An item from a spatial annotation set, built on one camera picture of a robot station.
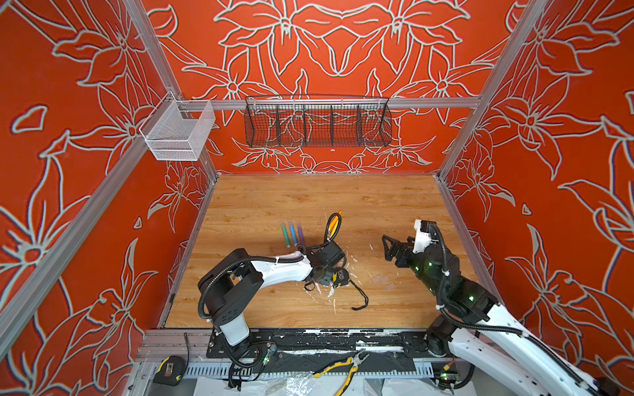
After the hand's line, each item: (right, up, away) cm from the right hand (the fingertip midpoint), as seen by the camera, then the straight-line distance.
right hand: (391, 237), depth 72 cm
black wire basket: (-22, +43, +25) cm, 55 cm away
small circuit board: (+14, -40, -4) cm, 43 cm away
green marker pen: (-35, -3, +25) cm, 43 cm away
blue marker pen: (-32, -3, +25) cm, 41 cm away
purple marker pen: (-29, -3, +25) cm, 39 cm away
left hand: (-20, -15, +16) cm, 29 cm away
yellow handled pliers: (-11, -35, -3) cm, 37 cm away
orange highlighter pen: (-15, +1, +28) cm, 32 cm away
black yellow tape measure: (-63, -36, -5) cm, 73 cm away
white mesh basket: (-77, +38, +20) cm, 88 cm away
